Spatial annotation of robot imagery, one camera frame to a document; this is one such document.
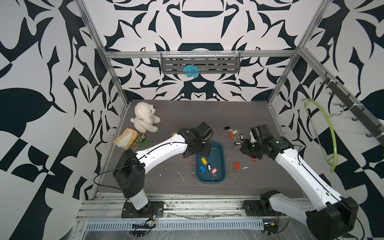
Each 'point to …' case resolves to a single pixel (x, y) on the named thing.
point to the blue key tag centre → (202, 169)
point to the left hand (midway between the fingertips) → (205, 147)
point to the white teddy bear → (144, 119)
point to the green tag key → (140, 141)
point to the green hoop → (324, 130)
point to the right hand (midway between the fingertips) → (241, 147)
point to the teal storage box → (212, 169)
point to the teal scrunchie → (191, 70)
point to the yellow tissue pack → (126, 138)
